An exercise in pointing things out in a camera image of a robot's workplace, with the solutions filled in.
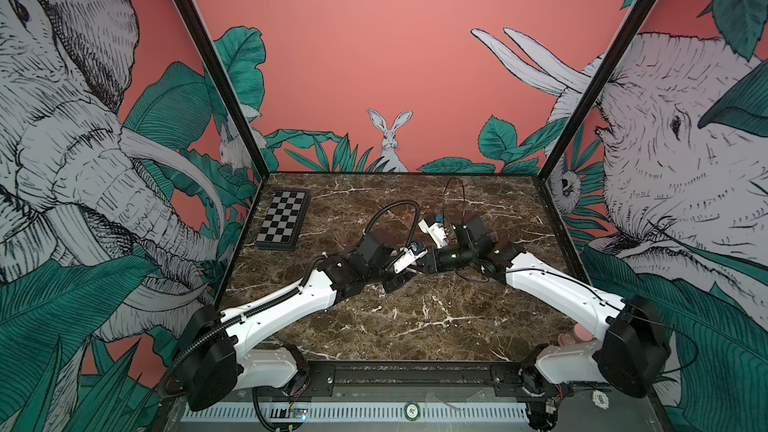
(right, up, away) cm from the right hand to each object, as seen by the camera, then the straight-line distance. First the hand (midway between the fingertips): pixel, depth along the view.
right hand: (408, 264), depth 74 cm
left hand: (+1, 0, +3) cm, 3 cm away
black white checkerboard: (-42, +9, +27) cm, 51 cm away
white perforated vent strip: (-10, -35, -4) cm, 37 cm away
